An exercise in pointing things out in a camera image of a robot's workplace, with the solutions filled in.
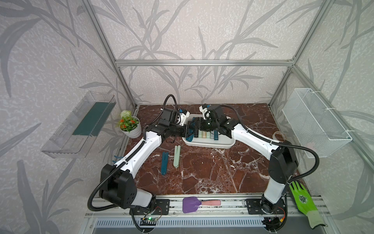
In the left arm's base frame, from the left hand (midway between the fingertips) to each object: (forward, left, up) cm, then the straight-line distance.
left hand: (193, 131), depth 79 cm
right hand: (+4, +1, +1) cm, 5 cm away
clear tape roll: (+10, -61, -21) cm, 65 cm away
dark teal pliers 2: (-10, +18, -21) cm, 29 cm away
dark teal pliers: (0, +1, +2) cm, 2 cm away
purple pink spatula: (-32, 0, -19) cm, 37 cm away
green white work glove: (-32, -58, -19) cm, 69 cm away
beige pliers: (+9, -7, -18) cm, 21 cm away
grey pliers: (+9, -13, -18) cm, 24 cm away
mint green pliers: (+10, -4, -18) cm, 21 cm away
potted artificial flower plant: (+9, +40, -8) cm, 42 cm away
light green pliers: (-5, +10, -20) cm, 23 cm away
